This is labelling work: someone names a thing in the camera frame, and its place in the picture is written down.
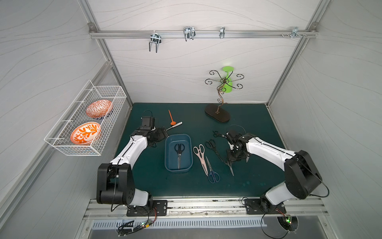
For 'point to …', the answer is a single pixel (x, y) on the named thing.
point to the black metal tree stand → (220, 113)
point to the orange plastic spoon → (173, 123)
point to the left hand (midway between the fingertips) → (163, 135)
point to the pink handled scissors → (199, 151)
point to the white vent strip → (235, 222)
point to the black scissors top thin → (217, 134)
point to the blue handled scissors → (213, 176)
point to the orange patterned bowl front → (85, 133)
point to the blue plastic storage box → (170, 156)
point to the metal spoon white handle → (178, 124)
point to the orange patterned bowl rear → (99, 108)
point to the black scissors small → (229, 165)
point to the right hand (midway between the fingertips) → (232, 157)
